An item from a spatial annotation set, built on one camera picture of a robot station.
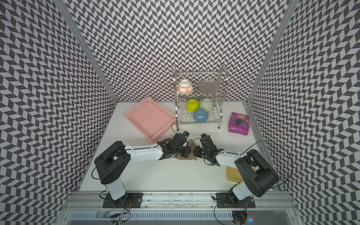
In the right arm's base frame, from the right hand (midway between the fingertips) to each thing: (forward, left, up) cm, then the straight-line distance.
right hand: (193, 153), depth 91 cm
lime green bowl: (+35, 0, +9) cm, 36 cm away
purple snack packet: (+20, -33, +5) cm, 39 cm away
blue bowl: (+26, -5, +8) cm, 28 cm away
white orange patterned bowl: (+29, +5, +32) cm, 43 cm away
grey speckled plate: (+25, -9, +35) cm, 44 cm away
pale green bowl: (+35, -11, +10) cm, 38 cm away
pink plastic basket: (+31, +34, -2) cm, 46 cm away
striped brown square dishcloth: (-3, +2, +2) cm, 4 cm away
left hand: (-1, +2, +4) cm, 4 cm away
